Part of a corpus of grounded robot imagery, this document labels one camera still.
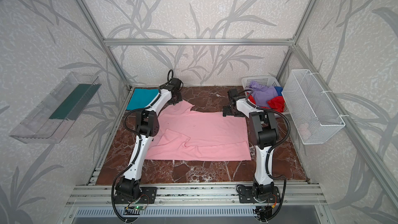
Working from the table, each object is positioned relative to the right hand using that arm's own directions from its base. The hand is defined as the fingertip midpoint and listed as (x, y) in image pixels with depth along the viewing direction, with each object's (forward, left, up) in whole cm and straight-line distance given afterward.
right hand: (233, 109), depth 104 cm
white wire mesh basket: (-25, -27, +32) cm, 48 cm away
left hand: (+12, +38, 0) cm, 40 cm away
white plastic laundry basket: (+23, -28, +4) cm, 36 cm away
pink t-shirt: (-19, +31, -2) cm, 36 cm away
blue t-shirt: (+12, -33, +6) cm, 35 cm away
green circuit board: (-55, +48, -1) cm, 73 cm away
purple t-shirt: (+10, -20, +4) cm, 23 cm away
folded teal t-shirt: (+11, +66, -2) cm, 67 cm away
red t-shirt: (0, -28, +6) cm, 28 cm away
